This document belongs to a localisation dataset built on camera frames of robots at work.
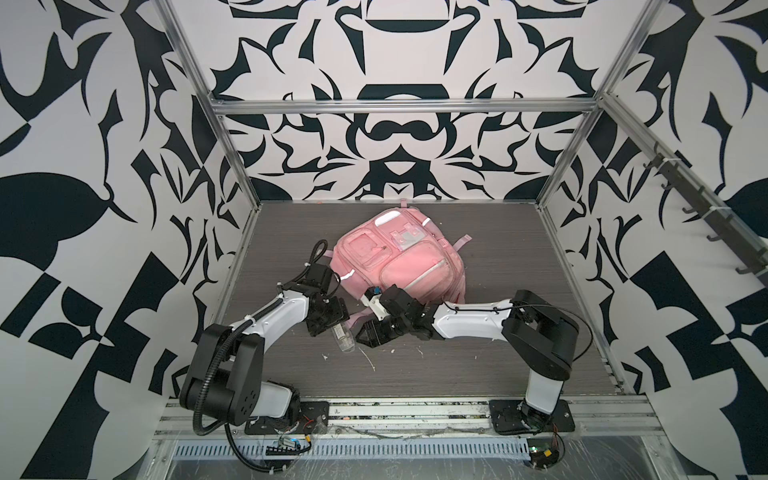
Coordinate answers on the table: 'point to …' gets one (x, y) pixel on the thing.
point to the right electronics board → (543, 452)
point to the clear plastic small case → (344, 337)
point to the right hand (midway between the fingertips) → (361, 337)
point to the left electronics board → (287, 446)
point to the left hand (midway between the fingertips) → (339, 316)
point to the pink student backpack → (400, 247)
